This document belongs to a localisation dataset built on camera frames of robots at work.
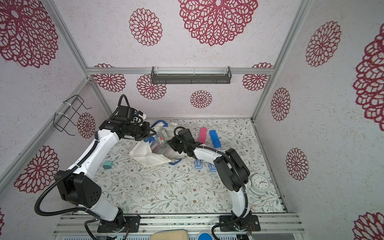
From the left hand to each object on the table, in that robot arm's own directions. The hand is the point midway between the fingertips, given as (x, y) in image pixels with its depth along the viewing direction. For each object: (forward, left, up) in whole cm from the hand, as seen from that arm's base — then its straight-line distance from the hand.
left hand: (156, 133), depth 80 cm
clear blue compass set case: (-6, -23, -24) cm, 34 cm away
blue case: (+15, -35, -25) cm, 45 cm away
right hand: (+3, -3, -11) cm, 12 cm away
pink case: (+17, -27, -25) cm, 40 cm away
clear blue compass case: (-9, -31, -23) cm, 40 cm away
